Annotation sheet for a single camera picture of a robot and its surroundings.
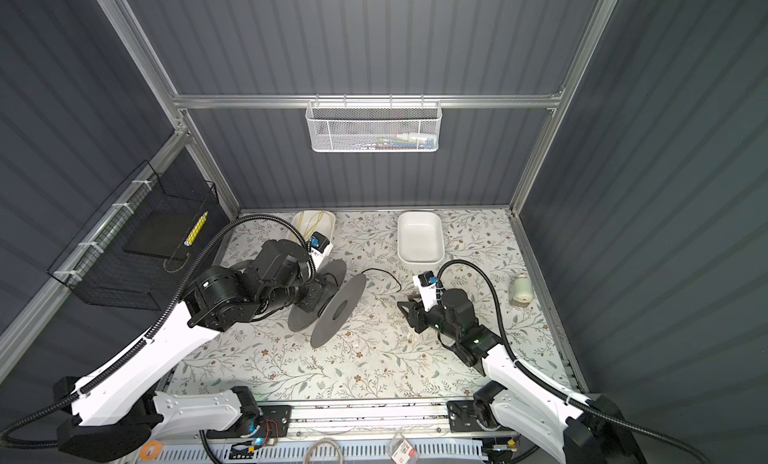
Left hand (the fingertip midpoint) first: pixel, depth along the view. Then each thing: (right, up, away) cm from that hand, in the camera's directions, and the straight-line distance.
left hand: (324, 278), depth 65 cm
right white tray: (+26, +9, +44) cm, 52 cm away
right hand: (+20, -9, +14) cm, 26 cm away
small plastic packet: (+17, -40, +3) cm, 44 cm away
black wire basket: (-48, +7, +8) cm, 49 cm away
